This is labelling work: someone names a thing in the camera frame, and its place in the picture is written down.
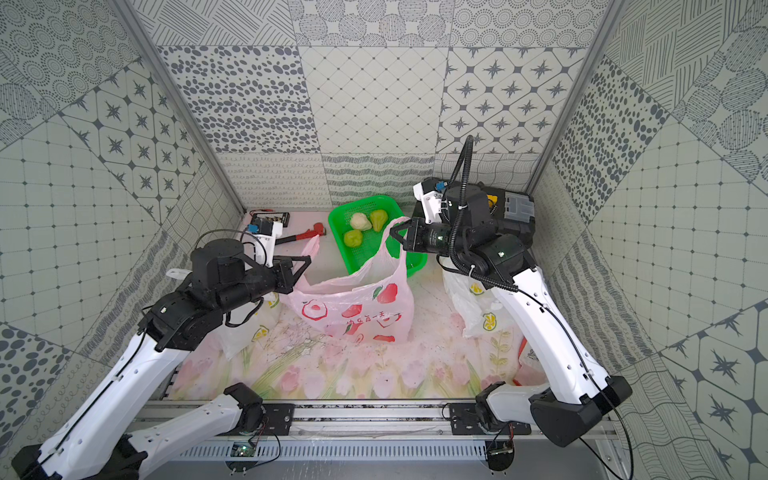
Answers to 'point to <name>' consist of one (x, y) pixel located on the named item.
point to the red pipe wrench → (318, 229)
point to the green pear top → (378, 218)
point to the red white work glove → (530, 371)
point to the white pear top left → (360, 222)
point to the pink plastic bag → (375, 306)
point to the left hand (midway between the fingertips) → (316, 262)
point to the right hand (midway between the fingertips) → (391, 236)
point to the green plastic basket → (359, 247)
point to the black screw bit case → (284, 217)
